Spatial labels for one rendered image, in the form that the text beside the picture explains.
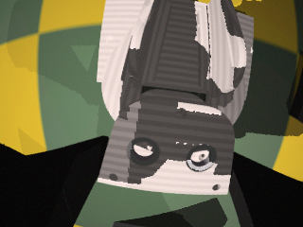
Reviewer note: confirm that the white plate with two round holes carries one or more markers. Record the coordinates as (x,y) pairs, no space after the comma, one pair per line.
(174,135)

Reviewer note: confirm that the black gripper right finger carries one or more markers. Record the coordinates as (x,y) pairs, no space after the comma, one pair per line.
(264,197)

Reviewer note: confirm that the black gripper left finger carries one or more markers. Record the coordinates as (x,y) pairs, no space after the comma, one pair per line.
(52,186)

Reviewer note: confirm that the dark grey block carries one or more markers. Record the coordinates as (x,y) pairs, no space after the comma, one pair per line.
(297,105)

